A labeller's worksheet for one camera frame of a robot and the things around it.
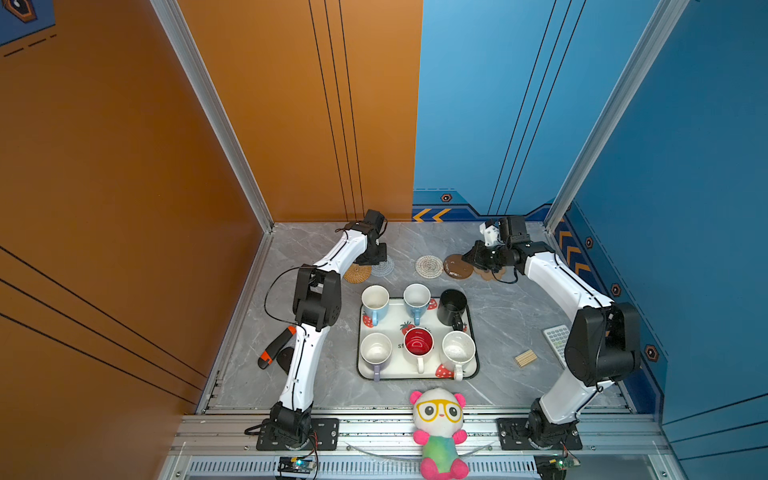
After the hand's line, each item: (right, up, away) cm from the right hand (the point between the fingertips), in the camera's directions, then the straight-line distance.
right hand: (461, 256), depth 89 cm
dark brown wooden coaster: (+2, -4, +15) cm, 16 cm away
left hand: (-26, -1, +16) cm, 30 cm away
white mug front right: (-1, -27, -3) cm, 27 cm away
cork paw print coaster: (+14, -7, +18) cm, 24 cm away
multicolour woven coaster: (-8, -4, +16) cm, 18 cm away
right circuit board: (+18, -50, -19) cm, 56 cm away
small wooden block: (+17, -29, -5) cm, 34 cm away
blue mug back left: (-26, -14, +3) cm, 30 cm away
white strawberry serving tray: (-18, -31, -5) cm, 36 cm away
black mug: (-2, -16, +4) cm, 16 cm away
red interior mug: (-13, -25, -3) cm, 28 cm away
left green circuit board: (-44, -50, -19) cm, 69 cm away
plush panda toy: (-10, -37, -20) cm, 43 cm away
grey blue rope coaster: (-24, -4, +16) cm, 29 cm away
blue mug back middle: (-13, -13, +2) cm, 19 cm away
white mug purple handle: (-26, -27, -3) cm, 38 cm away
